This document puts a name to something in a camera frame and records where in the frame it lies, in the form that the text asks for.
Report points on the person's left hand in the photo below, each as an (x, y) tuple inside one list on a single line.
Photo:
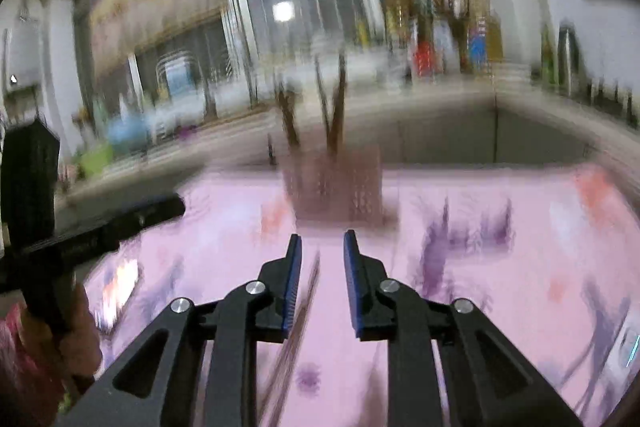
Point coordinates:
[(82, 342)]

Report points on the green plastic bowl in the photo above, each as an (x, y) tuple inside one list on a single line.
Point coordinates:
[(96, 164)]

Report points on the yellow cooking oil bottle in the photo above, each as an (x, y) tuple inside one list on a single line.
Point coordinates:
[(482, 44)]

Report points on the blue lidded plastic container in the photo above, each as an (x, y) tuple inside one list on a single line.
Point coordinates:
[(124, 133)]

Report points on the kitchen counter with cabinets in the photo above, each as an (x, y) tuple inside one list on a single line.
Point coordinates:
[(450, 132)]

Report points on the pink floral tablecloth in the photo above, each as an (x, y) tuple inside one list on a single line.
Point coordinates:
[(500, 332)]

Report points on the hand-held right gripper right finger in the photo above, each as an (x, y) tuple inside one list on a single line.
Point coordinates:
[(352, 287)]

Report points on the person's left forearm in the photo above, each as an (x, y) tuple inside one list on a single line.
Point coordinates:
[(20, 382)]

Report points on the white jug with blue label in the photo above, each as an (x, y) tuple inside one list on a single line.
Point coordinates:
[(176, 78)]

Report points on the long brown chopstick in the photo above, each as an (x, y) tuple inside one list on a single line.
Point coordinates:
[(314, 272)]

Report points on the tall steel faucet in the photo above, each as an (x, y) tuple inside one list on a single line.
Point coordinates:
[(210, 92)]

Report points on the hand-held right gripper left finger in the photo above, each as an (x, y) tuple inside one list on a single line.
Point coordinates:
[(296, 287)]

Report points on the pink perforated utensil holder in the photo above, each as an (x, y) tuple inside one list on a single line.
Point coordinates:
[(330, 192)]

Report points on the steel thermos jug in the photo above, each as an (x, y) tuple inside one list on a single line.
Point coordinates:
[(569, 57)]

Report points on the green glass bottle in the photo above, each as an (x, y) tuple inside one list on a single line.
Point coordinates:
[(549, 59)]

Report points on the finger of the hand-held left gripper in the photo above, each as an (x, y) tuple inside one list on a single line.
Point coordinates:
[(145, 217)]

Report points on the bundle of wooden chopsticks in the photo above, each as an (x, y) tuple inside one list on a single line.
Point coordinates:
[(340, 107)]

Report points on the black gas stove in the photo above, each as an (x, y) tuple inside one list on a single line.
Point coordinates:
[(612, 102)]

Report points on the row of condiment bottles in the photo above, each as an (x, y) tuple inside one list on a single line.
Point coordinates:
[(435, 42)]

